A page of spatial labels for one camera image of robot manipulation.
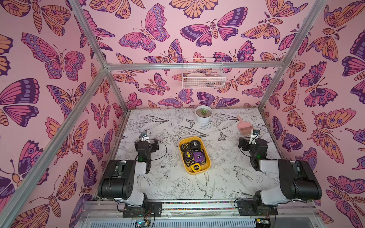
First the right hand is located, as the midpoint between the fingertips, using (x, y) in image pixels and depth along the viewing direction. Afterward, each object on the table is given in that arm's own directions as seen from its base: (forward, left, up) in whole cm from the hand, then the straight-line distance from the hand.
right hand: (245, 137), depth 93 cm
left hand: (-2, +64, 0) cm, 64 cm away
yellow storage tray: (-18, +27, -6) cm, 33 cm away
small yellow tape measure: (-19, +33, -4) cm, 38 cm away
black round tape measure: (-5, +39, -4) cm, 40 cm away
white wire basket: (+33, +29, +27) cm, 52 cm away
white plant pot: (+18, +27, +4) cm, 32 cm away
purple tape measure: (-12, +31, -4) cm, 33 cm away
